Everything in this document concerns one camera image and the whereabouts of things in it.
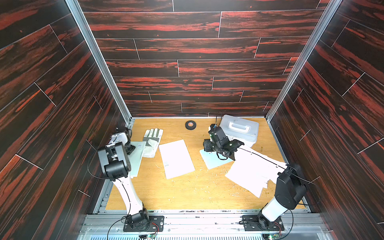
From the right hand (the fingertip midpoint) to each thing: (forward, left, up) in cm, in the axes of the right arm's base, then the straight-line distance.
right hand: (209, 141), depth 88 cm
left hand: (-2, +53, -15) cm, 56 cm away
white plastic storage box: (+13, -22, -4) cm, 25 cm away
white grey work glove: (+12, +40, -14) cm, 44 cm away
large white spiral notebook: (-3, +21, -16) cm, 27 cm away
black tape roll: (+24, +13, -15) cm, 31 cm away
